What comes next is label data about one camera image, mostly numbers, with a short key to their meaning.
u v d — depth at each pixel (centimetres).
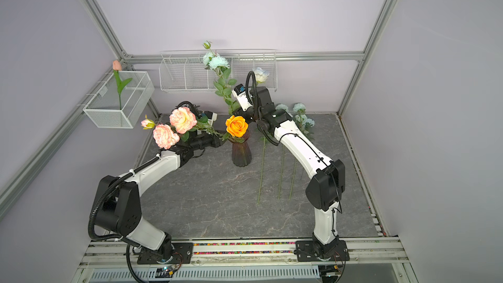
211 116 77
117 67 85
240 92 68
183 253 74
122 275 71
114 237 49
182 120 56
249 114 68
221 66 74
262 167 96
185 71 99
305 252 73
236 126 65
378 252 76
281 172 96
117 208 45
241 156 95
